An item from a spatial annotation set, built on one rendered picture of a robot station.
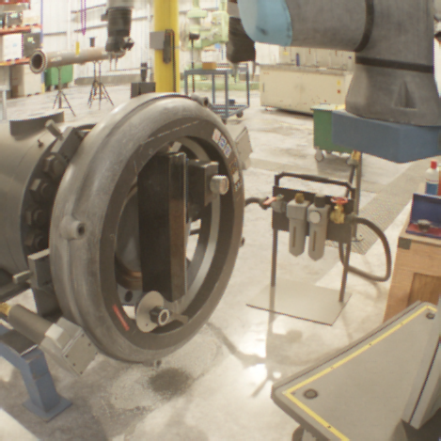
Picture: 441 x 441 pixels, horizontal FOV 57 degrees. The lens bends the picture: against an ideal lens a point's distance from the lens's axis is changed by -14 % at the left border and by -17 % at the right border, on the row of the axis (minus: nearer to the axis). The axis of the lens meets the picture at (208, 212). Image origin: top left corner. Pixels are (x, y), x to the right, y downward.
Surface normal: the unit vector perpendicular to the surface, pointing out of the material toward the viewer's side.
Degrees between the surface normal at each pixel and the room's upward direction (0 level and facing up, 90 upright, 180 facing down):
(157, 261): 87
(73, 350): 90
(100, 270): 90
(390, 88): 70
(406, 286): 90
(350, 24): 115
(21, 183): 55
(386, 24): 109
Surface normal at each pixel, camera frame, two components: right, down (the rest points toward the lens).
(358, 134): -0.86, 0.19
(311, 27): 0.11, 0.84
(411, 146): 0.51, 0.29
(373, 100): -0.68, -0.08
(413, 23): 0.11, 0.34
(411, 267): -0.54, 0.30
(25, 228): 0.84, 0.17
